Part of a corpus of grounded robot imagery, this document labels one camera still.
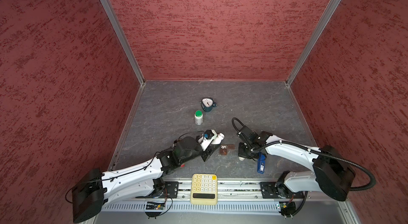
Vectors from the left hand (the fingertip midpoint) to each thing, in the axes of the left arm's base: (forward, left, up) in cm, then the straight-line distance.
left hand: (216, 144), depth 74 cm
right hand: (-2, -14, -14) cm, 19 cm away
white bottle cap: (-3, -14, -13) cm, 19 cm away
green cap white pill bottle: (+19, +10, -6) cm, 22 cm away
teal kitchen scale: (+32, +5, -11) cm, 34 cm away
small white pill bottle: (0, -1, +5) cm, 5 cm away
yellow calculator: (-17, +6, -12) cm, 22 cm away
